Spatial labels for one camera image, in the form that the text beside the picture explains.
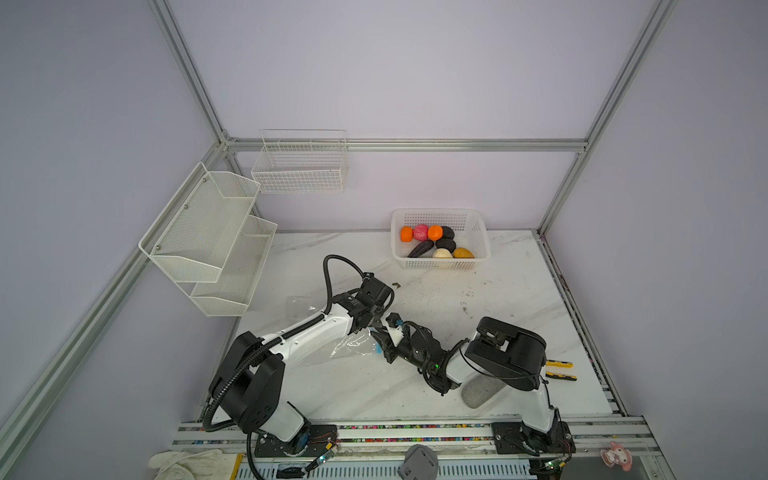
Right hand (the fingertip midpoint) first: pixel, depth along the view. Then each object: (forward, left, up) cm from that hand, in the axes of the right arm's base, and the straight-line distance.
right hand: (372, 330), depth 86 cm
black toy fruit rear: (+41, -26, 0) cm, 48 cm away
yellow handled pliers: (-7, -56, -8) cm, 57 cm away
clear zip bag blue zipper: (-4, +3, -3) cm, 6 cm away
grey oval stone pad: (-15, -29, -4) cm, 33 cm away
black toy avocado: (+37, -26, -3) cm, 45 cm away
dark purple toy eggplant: (+35, -16, -3) cm, 39 cm away
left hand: (+4, +2, +2) cm, 5 cm away
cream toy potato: (+31, -23, -1) cm, 39 cm away
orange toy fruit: (+42, -10, -2) cm, 43 cm away
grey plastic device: (-31, -13, -7) cm, 35 cm away
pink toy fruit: (+42, -16, -1) cm, 45 cm away
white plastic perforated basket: (+44, -36, -3) cm, 57 cm away
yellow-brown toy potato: (+32, -31, -2) cm, 45 cm away
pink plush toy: (-29, -60, -5) cm, 67 cm away
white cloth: (-33, +41, -5) cm, 52 cm away
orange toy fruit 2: (+40, -21, +1) cm, 45 cm away
